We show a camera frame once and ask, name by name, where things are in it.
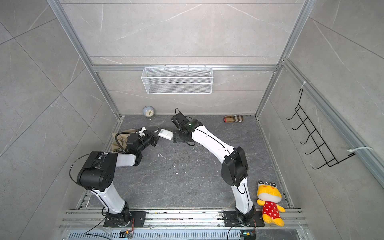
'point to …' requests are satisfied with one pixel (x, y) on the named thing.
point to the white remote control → (166, 134)
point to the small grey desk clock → (149, 112)
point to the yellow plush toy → (269, 195)
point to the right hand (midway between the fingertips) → (180, 137)
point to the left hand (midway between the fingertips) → (161, 125)
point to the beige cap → (122, 139)
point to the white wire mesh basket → (177, 80)
